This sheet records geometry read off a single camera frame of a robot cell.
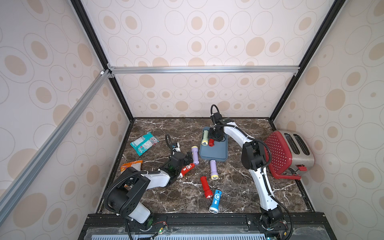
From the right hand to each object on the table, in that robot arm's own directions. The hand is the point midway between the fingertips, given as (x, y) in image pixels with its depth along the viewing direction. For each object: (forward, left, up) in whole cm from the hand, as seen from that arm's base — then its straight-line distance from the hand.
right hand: (216, 136), depth 106 cm
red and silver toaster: (-23, -38, +15) cm, 47 cm away
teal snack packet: (-10, +50, +1) cm, 51 cm away
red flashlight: (-5, +4, 0) cm, 7 cm away
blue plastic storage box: (-13, -1, 0) cm, 13 cm away
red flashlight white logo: (-27, +19, +1) cm, 33 cm away
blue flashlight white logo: (-44, +2, 0) cm, 44 cm away
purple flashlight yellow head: (-14, +14, +1) cm, 20 cm away
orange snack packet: (-25, +49, +1) cm, 55 cm away
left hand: (-18, +17, +7) cm, 25 cm away
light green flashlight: (-5, +8, +1) cm, 9 cm away
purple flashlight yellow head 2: (-29, +2, 0) cm, 29 cm away
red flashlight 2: (-39, +5, -1) cm, 40 cm away
